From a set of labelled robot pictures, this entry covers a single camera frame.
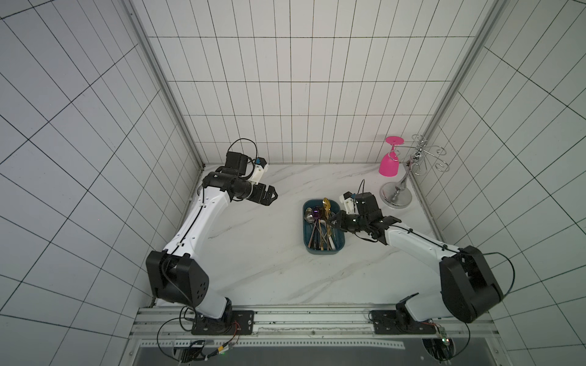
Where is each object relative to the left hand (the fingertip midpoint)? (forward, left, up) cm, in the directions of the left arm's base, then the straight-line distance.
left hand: (262, 197), depth 80 cm
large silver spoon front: (+4, -18, -19) cm, 26 cm away
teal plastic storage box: (-6, -22, -20) cm, 30 cm away
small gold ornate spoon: (+2, -25, -9) cm, 26 cm away
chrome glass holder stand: (+16, -60, -19) cm, 65 cm away
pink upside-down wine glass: (+22, -53, -5) cm, 57 cm away
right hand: (-5, -21, -10) cm, 24 cm away
